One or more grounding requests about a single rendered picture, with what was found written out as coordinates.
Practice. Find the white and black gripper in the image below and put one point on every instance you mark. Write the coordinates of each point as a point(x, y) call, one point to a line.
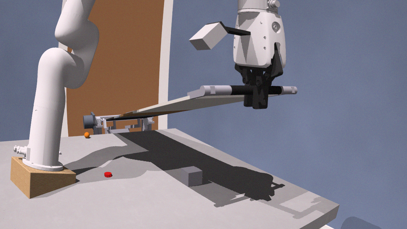
point(259, 52)

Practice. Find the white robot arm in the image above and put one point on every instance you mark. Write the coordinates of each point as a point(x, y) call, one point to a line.
point(59, 68)

